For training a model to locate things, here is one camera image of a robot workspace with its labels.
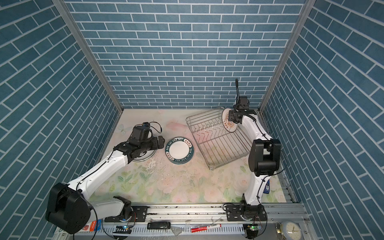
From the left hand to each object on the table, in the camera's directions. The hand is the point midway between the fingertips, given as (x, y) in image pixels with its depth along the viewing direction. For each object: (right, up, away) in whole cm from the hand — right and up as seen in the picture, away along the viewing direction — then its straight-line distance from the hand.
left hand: (159, 140), depth 85 cm
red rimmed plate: (+44, +8, +19) cm, 49 cm away
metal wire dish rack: (+35, -4, +14) cm, 38 cm away
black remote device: (+5, -36, -18) cm, 41 cm away
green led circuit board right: (+49, -42, -13) cm, 66 cm away
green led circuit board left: (-14, -42, -13) cm, 46 cm away
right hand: (+46, +16, +11) cm, 50 cm away
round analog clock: (+65, -38, -18) cm, 78 cm away
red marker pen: (+26, -40, -15) cm, 50 cm away
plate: (+10, -7, +12) cm, 17 cm away
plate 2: (+12, -14, +4) cm, 19 cm away
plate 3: (+13, -15, +4) cm, 20 cm away
